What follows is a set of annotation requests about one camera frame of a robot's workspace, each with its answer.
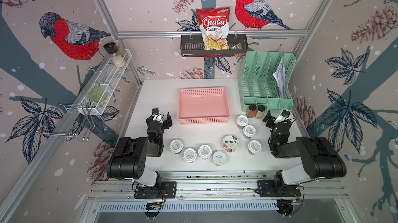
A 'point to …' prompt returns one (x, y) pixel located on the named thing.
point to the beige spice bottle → (260, 113)
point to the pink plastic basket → (201, 106)
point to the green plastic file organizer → (257, 84)
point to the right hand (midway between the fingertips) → (276, 111)
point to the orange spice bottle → (252, 111)
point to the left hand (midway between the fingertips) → (163, 110)
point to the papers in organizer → (279, 75)
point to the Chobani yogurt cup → (230, 143)
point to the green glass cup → (94, 92)
